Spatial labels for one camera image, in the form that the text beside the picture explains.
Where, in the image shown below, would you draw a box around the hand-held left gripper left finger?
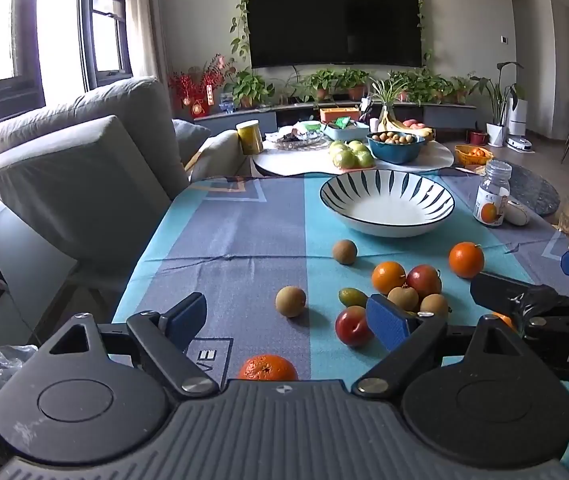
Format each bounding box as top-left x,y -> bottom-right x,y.
39,292 -> 220,401

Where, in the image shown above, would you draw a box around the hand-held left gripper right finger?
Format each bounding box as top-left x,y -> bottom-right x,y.
351,294 -> 527,396

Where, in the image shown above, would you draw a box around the brown round fruit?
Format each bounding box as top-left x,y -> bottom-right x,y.
333,239 -> 358,266
275,286 -> 307,318
387,285 -> 420,312
419,293 -> 450,318

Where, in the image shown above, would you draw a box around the red apple front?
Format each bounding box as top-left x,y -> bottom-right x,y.
335,306 -> 380,347

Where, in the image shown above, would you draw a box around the red apple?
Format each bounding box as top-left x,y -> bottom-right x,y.
335,306 -> 380,347
406,264 -> 442,297

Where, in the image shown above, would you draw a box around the small green oval fruit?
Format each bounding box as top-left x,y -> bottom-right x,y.
339,287 -> 369,307

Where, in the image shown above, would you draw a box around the bumpy mandarin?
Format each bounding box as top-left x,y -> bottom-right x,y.
238,354 -> 298,382

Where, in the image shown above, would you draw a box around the white bowl with blue stripes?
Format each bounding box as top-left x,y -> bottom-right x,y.
319,169 -> 456,238

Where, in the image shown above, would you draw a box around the pile of small brown fruits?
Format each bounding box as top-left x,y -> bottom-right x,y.
370,131 -> 421,146

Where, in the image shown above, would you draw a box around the white oval object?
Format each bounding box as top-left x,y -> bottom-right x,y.
504,200 -> 531,227

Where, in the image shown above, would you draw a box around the dark marble round table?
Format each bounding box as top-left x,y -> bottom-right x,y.
434,162 -> 562,217

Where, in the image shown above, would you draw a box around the clear bottle with orange label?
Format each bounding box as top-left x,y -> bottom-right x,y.
473,160 -> 512,228

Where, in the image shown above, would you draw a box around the blue and grey tablecloth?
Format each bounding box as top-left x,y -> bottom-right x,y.
112,167 -> 569,466

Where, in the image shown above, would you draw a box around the orange basket of mandarins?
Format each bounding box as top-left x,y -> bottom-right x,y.
454,144 -> 494,168

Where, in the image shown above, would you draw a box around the white round coffee table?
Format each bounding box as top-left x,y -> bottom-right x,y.
252,132 -> 455,178

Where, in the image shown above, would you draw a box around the tray of green apples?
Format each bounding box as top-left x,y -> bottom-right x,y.
328,140 -> 376,170

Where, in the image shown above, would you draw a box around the dark blue bowl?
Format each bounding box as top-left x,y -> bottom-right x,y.
365,131 -> 427,165

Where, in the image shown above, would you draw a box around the grey sofa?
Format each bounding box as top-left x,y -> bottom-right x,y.
0,76 -> 190,291

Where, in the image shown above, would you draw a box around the dark grey pillow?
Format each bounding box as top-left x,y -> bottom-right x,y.
172,119 -> 212,167

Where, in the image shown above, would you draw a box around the clear plastic bag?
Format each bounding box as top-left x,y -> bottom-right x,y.
0,344 -> 40,396

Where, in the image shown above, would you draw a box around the tall plant in white pot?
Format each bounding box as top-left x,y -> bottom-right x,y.
470,61 -> 525,147

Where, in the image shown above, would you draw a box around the grey television cabinet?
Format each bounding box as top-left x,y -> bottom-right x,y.
192,102 -> 477,133

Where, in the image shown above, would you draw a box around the yellow can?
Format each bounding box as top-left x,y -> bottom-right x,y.
236,120 -> 264,156

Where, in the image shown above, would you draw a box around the light blue basket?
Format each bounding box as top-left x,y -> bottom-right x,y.
321,119 -> 371,142

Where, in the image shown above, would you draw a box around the bunch of bananas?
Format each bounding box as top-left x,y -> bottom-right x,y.
379,112 -> 435,140

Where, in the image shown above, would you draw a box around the glass tray with snacks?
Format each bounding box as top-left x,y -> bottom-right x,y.
264,127 -> 332,151

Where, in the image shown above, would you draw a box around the potted green plant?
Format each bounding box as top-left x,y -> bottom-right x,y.
304,69 -> 340,102
337,67 -> 372,102
417,75 -> 452,106
451,76 -> 475,106
389,72 -> 416,103

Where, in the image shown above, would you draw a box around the orange box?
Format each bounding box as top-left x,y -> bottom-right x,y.
319,106 -> 361,123

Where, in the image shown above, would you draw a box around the glass vase with spider plant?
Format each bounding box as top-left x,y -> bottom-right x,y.
370,79 -> 412,133

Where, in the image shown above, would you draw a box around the red berry decoration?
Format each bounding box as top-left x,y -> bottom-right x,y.
168,55 -> 235,118

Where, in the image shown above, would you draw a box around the large potted pothos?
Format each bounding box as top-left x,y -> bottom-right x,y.
224,67 -> 275,109

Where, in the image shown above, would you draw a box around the beige curtain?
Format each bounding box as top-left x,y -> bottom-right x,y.
124,0 -> 170,81

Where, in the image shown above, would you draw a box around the dark framed window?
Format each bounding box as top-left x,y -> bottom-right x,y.
0,0 -> 132,136

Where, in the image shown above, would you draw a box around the beige cushion with yellow strap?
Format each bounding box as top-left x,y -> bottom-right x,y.
184,129 -> 248,183

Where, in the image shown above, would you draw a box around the black wall television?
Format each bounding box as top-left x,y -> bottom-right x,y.
243,0 -> 423,69

